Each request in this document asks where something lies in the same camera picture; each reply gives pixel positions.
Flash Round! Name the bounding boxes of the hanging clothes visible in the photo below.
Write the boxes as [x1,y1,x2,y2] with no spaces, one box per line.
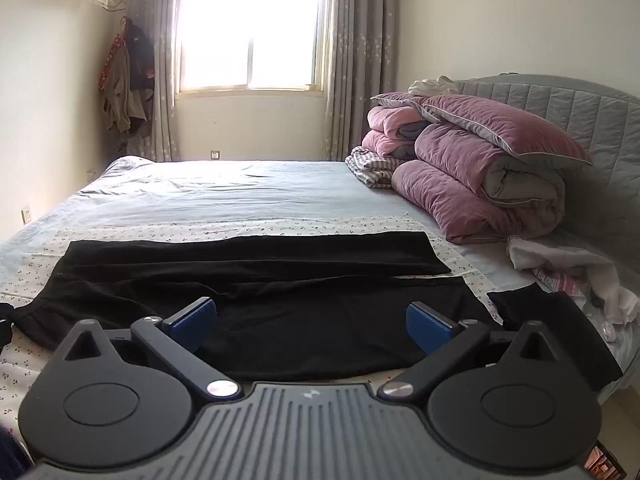
[97,16,156,136]

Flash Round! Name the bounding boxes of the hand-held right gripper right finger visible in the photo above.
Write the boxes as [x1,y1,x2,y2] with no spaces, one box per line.
[377,301,576,401]

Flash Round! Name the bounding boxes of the grey patterned curtain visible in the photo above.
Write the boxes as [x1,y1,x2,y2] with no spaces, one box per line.
[322,0,401,161]
[127,0,188,161]

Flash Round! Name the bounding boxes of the striped folded blanket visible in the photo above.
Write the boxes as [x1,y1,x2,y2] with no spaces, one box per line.
[346,146,408,190]

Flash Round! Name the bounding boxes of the cherry print bedsheet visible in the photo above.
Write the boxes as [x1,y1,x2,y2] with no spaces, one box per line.
[0,215,501,441]

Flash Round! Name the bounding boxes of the phone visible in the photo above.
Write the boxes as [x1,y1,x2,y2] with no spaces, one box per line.
[582,441,628,480]

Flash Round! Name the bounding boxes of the black cloth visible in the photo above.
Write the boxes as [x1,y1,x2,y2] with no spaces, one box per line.
[487,282,623,392]
[0,302,16,348]

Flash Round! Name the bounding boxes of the grey quilted headboard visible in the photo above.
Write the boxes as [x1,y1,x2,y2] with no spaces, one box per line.
[452,74,640,281]

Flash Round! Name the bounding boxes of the mauve pillow with grey piping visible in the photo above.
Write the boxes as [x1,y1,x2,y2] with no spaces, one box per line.
[420,94,593,168]

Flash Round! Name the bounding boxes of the white cloth on headboard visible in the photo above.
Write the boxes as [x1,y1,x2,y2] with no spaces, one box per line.
[407,76,463,96]

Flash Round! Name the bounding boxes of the pink folded quilt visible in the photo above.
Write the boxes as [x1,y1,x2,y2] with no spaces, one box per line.
[366,91,431,161]

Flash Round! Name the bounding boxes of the dark blue cloth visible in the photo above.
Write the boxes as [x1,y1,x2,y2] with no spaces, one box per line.
[0,425,31,480]

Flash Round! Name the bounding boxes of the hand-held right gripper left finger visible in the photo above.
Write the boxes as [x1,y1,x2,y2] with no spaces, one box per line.
[50,296,241,402]

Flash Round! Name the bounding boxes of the window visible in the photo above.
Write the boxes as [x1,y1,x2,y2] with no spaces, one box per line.
[172,0,331,95]

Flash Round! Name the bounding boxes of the pile of white clothes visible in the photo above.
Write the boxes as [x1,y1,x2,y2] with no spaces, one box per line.
[507,235,640,343]

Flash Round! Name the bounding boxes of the mauve folded quilt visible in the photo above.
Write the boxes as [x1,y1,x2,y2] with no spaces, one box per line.
[392,122,568,246]

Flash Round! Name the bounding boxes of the light blue bedsheet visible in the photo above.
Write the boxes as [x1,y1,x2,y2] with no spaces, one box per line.
[0,156,506,301]

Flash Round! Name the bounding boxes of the black pants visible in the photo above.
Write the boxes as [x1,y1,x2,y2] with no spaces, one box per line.
[10,232,503,382]

